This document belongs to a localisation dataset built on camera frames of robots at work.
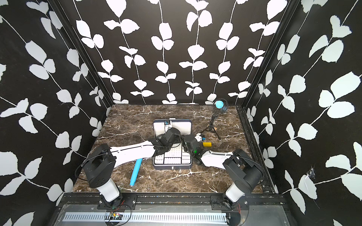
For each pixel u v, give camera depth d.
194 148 0.68
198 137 0.82
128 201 0.74
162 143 0.66
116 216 0.71
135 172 0.83
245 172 0.45
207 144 0.98
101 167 0.45
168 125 0.77
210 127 0.97
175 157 0.84
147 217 0.70
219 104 0.85
